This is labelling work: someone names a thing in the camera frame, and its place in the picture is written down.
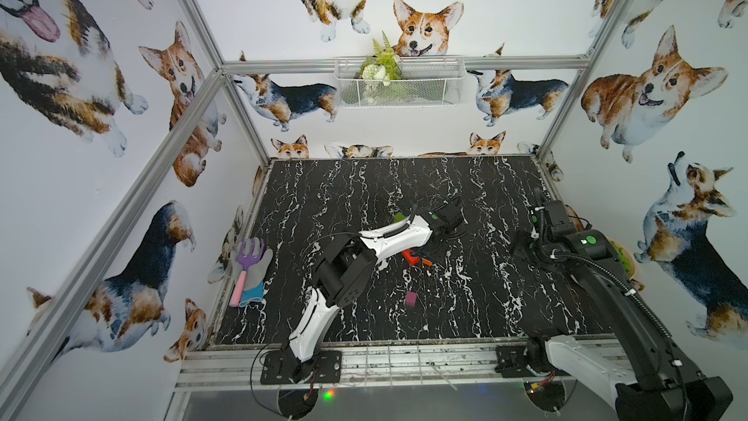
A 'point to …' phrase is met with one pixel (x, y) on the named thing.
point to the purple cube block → (411, 298)
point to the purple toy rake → (247, 257)
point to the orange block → (428, 262)
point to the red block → (412, 260)
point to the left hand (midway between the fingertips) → (437, 252)
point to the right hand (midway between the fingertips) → (517, 246)
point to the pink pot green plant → (625, 256)
